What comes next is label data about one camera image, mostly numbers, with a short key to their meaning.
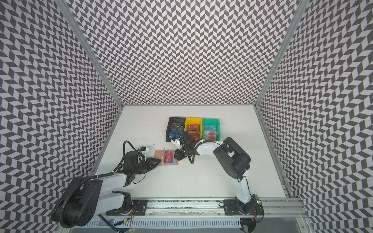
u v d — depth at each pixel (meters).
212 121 1.01
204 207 0.75
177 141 0.85
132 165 0.70
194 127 1.02
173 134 0.98
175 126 1.02
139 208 0.73
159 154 0.92
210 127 1.02
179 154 0.82
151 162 0.80
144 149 0.84
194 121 1.01
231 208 0.73
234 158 0.52
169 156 0.90
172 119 1.05
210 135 1.00
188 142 0.75
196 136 1.00
